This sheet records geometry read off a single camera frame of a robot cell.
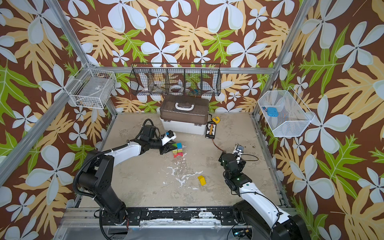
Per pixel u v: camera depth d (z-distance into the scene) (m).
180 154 0.94
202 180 0.86
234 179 0.61
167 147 0.81
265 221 0.47
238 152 0.70
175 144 0.88
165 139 0.80
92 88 0.86
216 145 1.01
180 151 0.91
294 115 0.77
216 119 1.15
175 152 0.91
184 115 0.95
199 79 0.98
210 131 1.08
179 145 0.88
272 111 0.85
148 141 0.74
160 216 0.75
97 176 0.47
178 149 0.89
